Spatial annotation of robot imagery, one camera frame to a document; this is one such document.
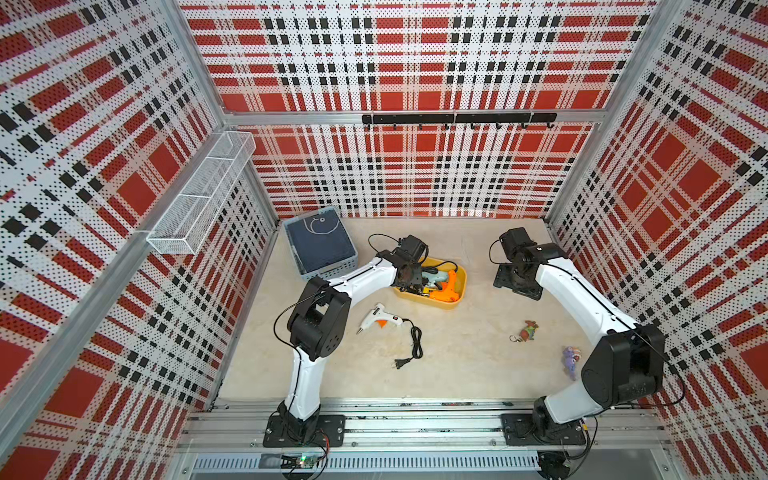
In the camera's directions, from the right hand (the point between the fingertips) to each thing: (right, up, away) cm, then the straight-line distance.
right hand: (518, 284), depth 84 cm
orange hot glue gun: (-18, -4, +11) cm, 22 cm away
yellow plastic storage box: (-19, +4, +17) cm, 25 cm away
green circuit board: (-57, -40, -15) cm, 72 cm away
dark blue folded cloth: (-63, +13, +22) cm, 69 cm away
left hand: (-29, +2, +12) cm, 32 cm away
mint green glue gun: (-20, +1, +17) cm, 26 cm away
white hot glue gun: (-40, -11, +8) cm, 43 cm away
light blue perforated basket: (-57, +3, +14) cm, 59 cm away
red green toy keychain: (+4, -16, +5) cm, 17 cm away
